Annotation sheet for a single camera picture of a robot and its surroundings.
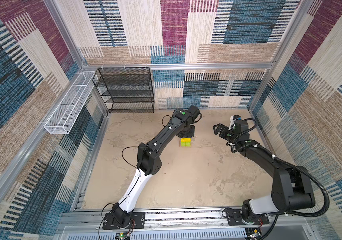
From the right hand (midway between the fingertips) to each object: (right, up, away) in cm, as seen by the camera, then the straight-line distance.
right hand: (218, 130), depth 90 cm
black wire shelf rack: (-60, +28, +19) cm, 69 cm away
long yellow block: (-20, -6, +1) cm, 20 cm away
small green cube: (-21, -9, +8) cm, 24 cm away
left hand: (-18, -2, 0) cm, 18 cm away
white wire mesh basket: (-79, +12, -14) cm, 82 cm away
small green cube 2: (-17, -9, +8) cm, 21 cm away
